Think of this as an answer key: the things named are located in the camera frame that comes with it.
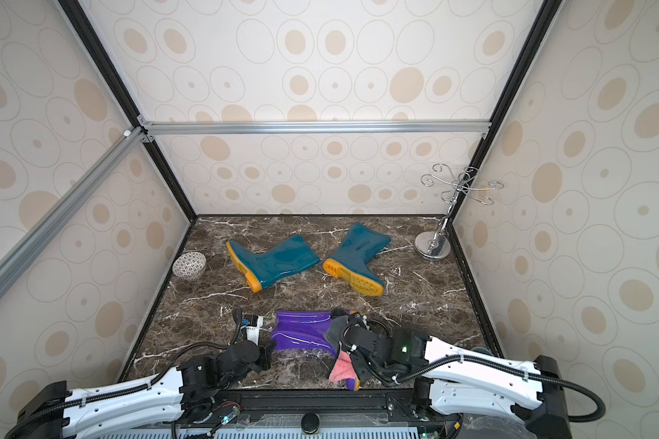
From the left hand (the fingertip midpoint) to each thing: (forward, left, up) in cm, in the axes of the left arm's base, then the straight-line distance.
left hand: (285, 346), depth 80 cm
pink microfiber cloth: (-8, -17, +6) cm, 20 cm away
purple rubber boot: (+6, -12, -3) cm, 13 cm away
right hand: (-5, -22, +4) cm, 23 cm away
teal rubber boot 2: (+29, -20, +1) cm, 35 cm away
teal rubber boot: (+35, +5, -4) cm, 36 cm away
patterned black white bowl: (+30, +40, -2) cm, 50 cm away
